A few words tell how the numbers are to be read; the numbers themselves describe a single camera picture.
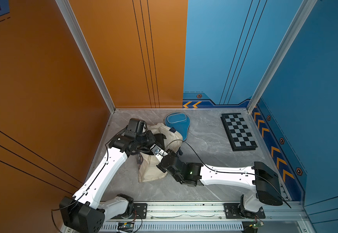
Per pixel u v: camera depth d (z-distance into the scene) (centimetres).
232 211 72
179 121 106
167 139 93
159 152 60
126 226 71
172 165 52
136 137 56
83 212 37
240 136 99
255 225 70
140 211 74
